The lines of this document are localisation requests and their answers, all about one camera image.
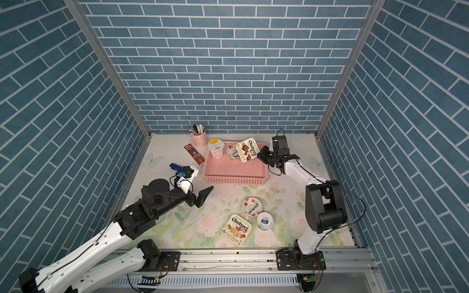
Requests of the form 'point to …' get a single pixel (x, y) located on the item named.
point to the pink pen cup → (200, 143)
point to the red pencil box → (195, 155)
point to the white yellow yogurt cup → (216, 147)
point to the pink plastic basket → (223, 171)
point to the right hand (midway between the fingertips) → (258, 153)
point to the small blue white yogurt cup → (264, 221)
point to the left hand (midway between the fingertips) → (208, 181)
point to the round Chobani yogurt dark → (232, 152)
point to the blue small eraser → (175, 167)
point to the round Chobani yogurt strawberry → (252, 206)
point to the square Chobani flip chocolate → (247, 149)
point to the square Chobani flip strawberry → (236, 229)
